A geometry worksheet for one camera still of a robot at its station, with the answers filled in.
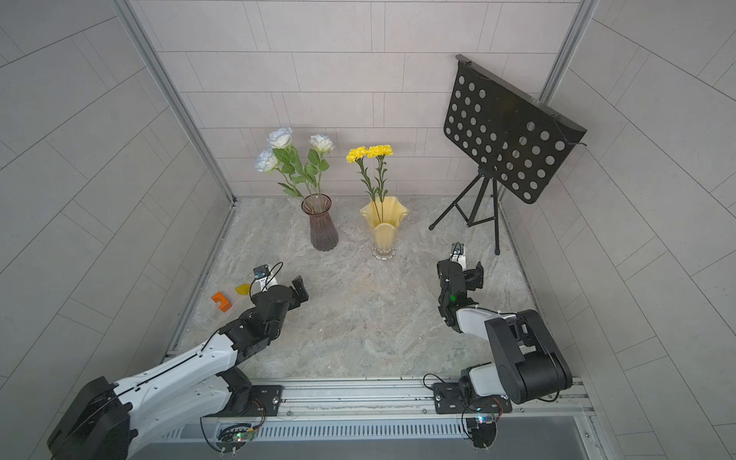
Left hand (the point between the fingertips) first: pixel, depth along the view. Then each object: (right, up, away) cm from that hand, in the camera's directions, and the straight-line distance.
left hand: (297, 280), depth 85 cm
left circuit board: (-9, -33, -18) cm, 39 cm away
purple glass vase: (+4, +13, +21) cm, 25 cm away
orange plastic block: (-24, -6, +3) cm, 25 cm away
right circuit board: (+49, -32, -17) cm, 61 cm away
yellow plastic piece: (-19, -4, +5) cm, 20 cm away
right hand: (+52, +6, +6) cm, 52 cm away
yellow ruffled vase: (+26, +20, +6) cm, 33 cm away
